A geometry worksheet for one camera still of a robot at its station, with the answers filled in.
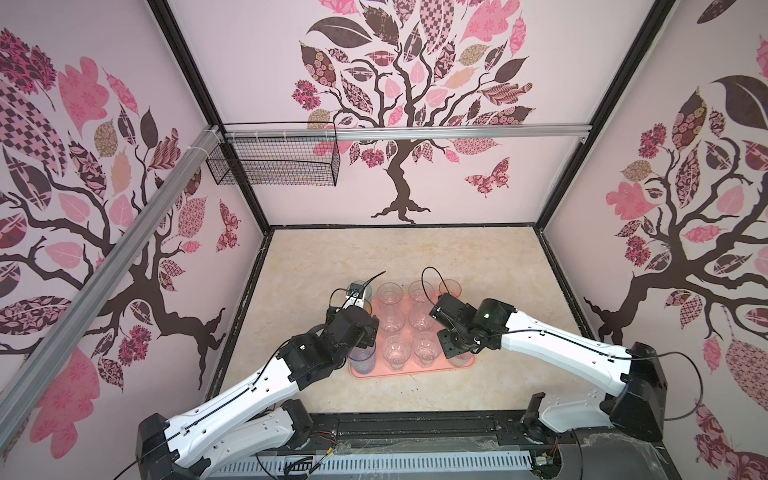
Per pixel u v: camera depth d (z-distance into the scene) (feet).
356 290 2.06
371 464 2.29
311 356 1.68
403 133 3.00
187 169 2.45
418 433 2.49
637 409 1.27
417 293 3.14
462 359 2.61
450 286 3.16
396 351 2.85
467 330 1.81
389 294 3.18
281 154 3.11
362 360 2.37
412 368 2.77
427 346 2.67
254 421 1.88
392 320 2.92
